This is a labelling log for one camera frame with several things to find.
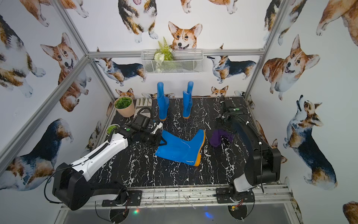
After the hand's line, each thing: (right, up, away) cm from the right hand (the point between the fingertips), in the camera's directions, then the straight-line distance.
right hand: (221, 126), depth 84 cm
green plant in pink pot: (-69, +15, +19) cm, 73 cm away
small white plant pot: (-72, 0, +10) cm, 72 cm away
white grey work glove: (-57, +13, +30) cm, 66 cm away
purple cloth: (-3, -8, +4) cm, 9 cm away
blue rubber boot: (-20, +16, +7) cm, 27 cm away
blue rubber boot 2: (-37, +15, +11) cm, 41 cm away
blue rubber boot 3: (-20, -14, -2) cm, 25 cm away
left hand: (-31, -7, -7) cm, 33 cm away
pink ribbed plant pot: (-65, +8, +19) cm, 68 cm away
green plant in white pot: (-70, -2, +6) cm, 71 cm away
